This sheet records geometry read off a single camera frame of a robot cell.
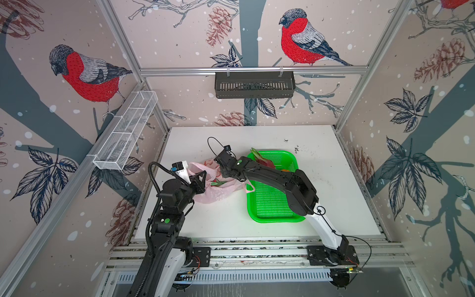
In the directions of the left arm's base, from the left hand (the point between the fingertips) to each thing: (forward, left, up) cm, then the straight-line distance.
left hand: (207, 169), depth 75 cm
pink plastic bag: (-4, 0, -15) cm, 15 cm away
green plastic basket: (-6, -27, -22) cm, 36 cm away
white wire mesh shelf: (+15, +37, +8) cm, 41 cm away
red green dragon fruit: (+14, -24, -14) cm, 32 cm away
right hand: (+12, -8, -16) cm, 22 cm away
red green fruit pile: (+2, -1, -18) cm, 18 cm away
